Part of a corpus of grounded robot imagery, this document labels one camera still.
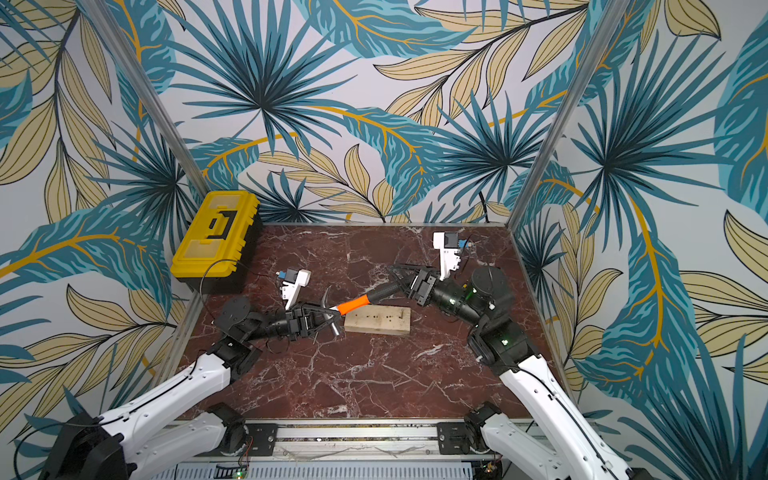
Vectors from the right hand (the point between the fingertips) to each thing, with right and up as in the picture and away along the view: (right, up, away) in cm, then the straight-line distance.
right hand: (391, 270), depth 59 cm
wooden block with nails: (-3, -16, +31) cm, 35 cm away
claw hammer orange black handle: (-3, -5, +2) cm, 7 cm away
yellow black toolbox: (-52, +7, +32) cm, 61 cm away
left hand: (-11, -11, +4) cm, 16 cm away
